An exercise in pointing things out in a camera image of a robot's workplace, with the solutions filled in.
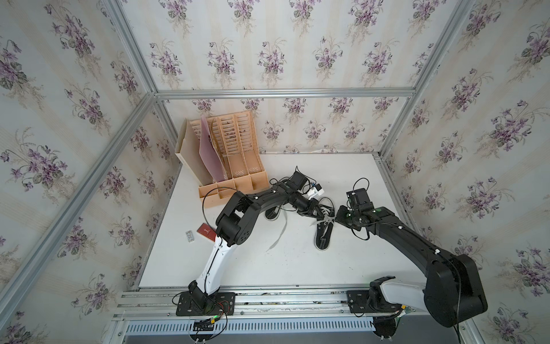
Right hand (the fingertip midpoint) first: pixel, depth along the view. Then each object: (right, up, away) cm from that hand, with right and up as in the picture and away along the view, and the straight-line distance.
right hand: (339, 217), depth 87 cm
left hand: (-6, 0, 0) cm, 6 cm away
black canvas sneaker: (-6, -3, +1) cm, 7 cm away
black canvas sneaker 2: (-28, 0, +3) cm, 28 cm away
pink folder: (-54, +26, -2) cm, 60 cm away
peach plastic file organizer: (-48, +38, +24) cm, 66 cm away
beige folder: (-62, +27, -4) cm, 68 cm away
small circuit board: (-51, -34, -16) cm, 63 cm away
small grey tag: (-63, -8, +1) cm, 63 cm away
